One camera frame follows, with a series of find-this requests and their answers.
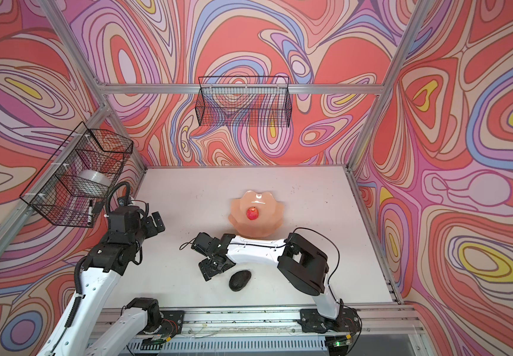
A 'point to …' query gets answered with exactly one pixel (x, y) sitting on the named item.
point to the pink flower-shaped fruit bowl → (269, 219)
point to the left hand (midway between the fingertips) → (149, 218)
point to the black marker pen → (90, 217)
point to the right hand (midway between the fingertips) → (217, 274)
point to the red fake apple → (252, 213)
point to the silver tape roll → (95, 177)
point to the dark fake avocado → (239, 279)
